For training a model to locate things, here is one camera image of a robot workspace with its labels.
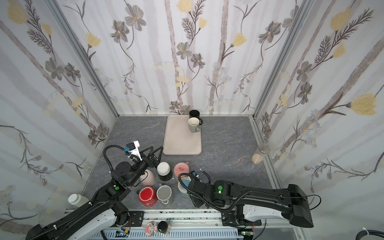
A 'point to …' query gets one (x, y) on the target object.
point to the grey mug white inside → (193, 123)
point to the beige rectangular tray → (177, 139)
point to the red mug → (147, 196)
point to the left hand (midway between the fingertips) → (155, 144)
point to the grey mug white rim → (163, 193)
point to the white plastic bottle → (77, 200)
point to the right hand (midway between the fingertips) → (190, 194)
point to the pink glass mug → (181, 167)
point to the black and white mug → (164, 171)
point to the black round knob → (162, 226)
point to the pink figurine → (151, 227)
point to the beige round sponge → (256, 158)
